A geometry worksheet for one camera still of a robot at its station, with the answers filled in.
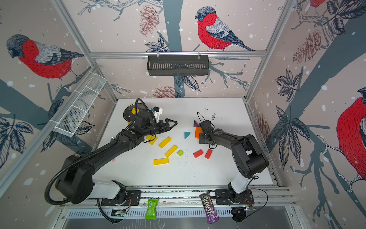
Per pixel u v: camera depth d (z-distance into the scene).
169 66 1.07
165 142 0.95
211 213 0.68
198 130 1.01
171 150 0.91
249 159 0.47
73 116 0.82
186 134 0.98
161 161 0.86
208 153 0.90
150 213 0.68
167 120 0.72
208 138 0.69
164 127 0.71
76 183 0.41
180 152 0.90
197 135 0.97
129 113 1.03
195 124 1.04
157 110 0.76
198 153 0.90
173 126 0.75
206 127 0.77
